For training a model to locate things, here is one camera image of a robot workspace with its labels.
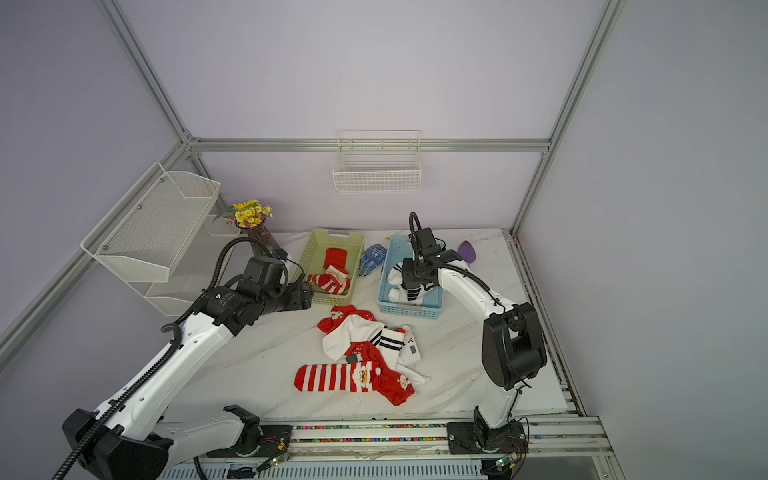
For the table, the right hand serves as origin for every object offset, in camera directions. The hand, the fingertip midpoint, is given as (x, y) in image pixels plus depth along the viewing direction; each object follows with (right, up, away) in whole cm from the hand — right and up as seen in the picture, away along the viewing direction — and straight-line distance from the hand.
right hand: (415, 274), depth 92 cm
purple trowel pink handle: (+22, +8, +22) cm, 32 cm away
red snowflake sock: (-28, +3, +18) cm, 34 cm away
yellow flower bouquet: (-52, +19, -1) cm, 56 cm away
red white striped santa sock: (-21, -29, -8) cm, 37 cm away
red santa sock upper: (-25, -13, +3) cm, 28 cm away
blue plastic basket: (-6, +9, +19) cm, 22 cm away
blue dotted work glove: (-15, +5, +19) cm, 25 cm away
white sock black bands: (0, -7, +6) cm, 9 cm away
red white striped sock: (-29, -4, +9) cm, 31 cm away
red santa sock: (-9, -29, -11) cm, 32 cm away
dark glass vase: (-51, +13, +8) cm, 53 cm away
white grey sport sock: (-6, -1, +10) cm, 11 cm away
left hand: (-32, -5, -15) cm, 35 cm away
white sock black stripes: (-7, -20, -6) cm, 22 cm away
